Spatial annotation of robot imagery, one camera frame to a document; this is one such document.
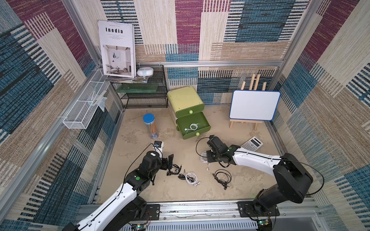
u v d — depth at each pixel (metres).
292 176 0.44
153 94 1.15
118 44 0.77
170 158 0.73
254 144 0.97
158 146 0.69
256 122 1.02
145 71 0.87
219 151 0.69
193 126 0.98
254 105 0.96
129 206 0.58
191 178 0.83
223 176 0.85
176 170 0.87
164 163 0.71
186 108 0.91
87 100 0.76
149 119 0.87
